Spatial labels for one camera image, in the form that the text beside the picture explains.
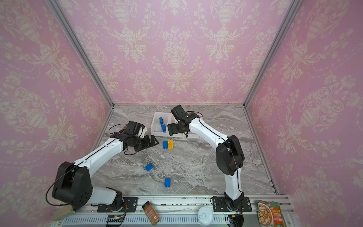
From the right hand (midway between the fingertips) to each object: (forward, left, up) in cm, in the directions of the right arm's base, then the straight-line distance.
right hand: (177, 129), depth 89 cm
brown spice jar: (-43, +14, -10) cm, 46 cm away
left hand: (-8, +15, -4) cm, 17 cm away
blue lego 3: (-18, +19, -14) cm, 29 cm away
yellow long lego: (-4, +5, -12) cm, 14 cm away
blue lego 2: (-5, +9, -11) cm, 15 cm away
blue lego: (+9, +10, -10) cm, 17 cm away
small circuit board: (-43, +34, -16) cm, 57 cm away
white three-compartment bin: (+11, +14, -12) cm, 21 cm away
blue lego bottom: (-28, +7, -13) cm, 32 cm away
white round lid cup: (-45, -12, -9) cm, 48 cm away
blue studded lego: (+18, +13, -12) cm, 25 cm away
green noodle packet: (-46, -45, -15) cm, 66 cm away
